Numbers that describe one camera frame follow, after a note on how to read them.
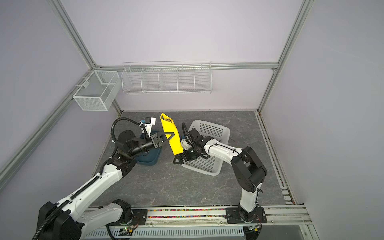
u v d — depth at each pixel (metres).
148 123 0.64
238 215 0.74
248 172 0.47
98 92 1.02
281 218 0.74
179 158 0.75
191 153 0.76
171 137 0.67
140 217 0.74
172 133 0.68
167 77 0.97
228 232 0.71
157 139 0.61
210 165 0.91
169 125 0.68
